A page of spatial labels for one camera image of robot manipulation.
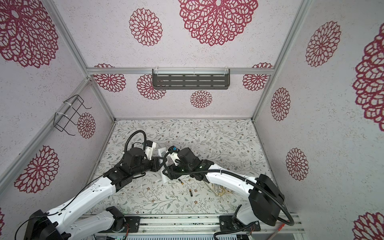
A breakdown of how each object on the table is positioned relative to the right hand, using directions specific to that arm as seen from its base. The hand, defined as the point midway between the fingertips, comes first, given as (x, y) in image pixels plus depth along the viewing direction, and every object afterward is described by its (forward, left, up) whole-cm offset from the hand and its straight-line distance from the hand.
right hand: (166, 167), depth 76 cm
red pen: (-23, -55, -16) cm, 62 cm away
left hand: (+3, +1, +1) cm, 3 cm away
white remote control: (+5, +2, +6) cm, 8 cm away
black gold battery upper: (-1, -6, -16) cm, 17 cm away
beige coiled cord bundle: (-6, -28, -14) cm, 31 cm away
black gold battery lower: (-5, -12, -17) cm, 21 cm away
